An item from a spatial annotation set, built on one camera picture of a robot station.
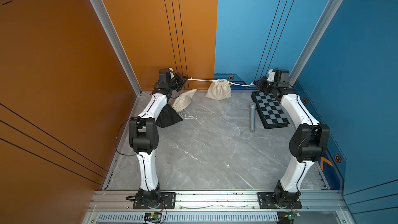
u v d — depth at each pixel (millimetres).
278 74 710
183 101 973
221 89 1027
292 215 696
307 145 505
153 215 713
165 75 726
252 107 1062
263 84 806
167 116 894
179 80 838
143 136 551
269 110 1052
